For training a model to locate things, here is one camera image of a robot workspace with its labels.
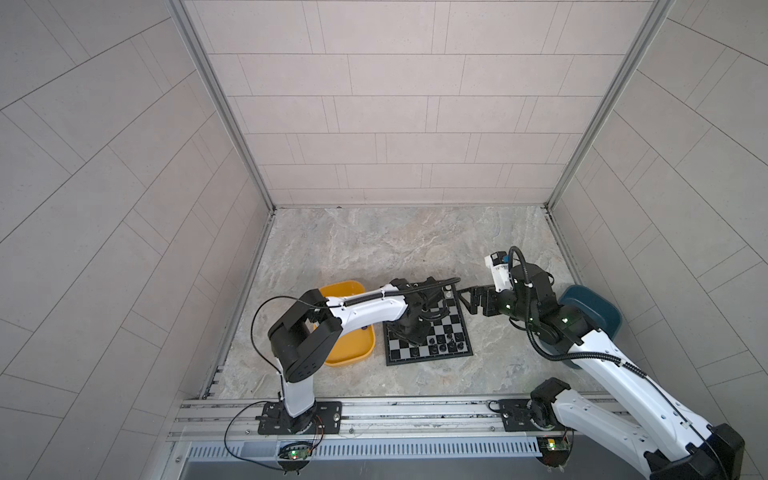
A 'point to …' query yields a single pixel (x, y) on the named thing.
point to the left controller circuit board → (294, 456)
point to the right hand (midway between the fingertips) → (468, 293)
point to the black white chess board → (448, 336)
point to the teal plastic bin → (604, 314)
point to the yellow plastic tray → (354, 346)
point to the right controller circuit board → (554, 450)
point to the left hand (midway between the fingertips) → (423, 340)
